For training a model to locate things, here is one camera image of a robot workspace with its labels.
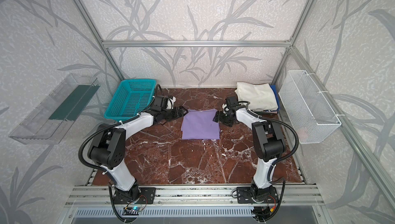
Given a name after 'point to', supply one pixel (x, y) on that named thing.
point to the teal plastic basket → (133, 97)
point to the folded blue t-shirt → (274, 89)
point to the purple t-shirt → (198, 124)
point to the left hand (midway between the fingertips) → (186, 108)
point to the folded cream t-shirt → (260, 96)
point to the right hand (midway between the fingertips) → (218, 116)
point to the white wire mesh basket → (306, 108)
